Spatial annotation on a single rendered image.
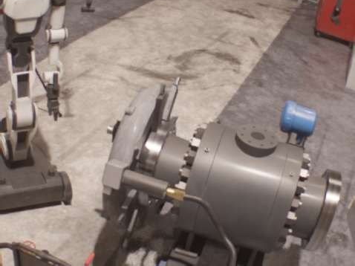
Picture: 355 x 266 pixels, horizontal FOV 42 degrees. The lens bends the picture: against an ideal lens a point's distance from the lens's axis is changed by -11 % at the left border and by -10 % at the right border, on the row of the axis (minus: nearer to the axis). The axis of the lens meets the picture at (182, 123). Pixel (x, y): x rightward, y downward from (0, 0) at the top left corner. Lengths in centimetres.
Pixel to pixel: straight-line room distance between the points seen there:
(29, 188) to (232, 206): 129
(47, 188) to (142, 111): 98
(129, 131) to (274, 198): 72
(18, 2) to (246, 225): 163
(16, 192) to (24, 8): 111
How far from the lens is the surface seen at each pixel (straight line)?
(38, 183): 309
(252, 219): 236
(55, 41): 289
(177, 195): 220
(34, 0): 268
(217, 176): 233
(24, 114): 288
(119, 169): 220
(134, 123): 233
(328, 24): 754
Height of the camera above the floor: 211
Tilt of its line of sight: 30 degrees down
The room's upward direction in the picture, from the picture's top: 12 degrees clockwise
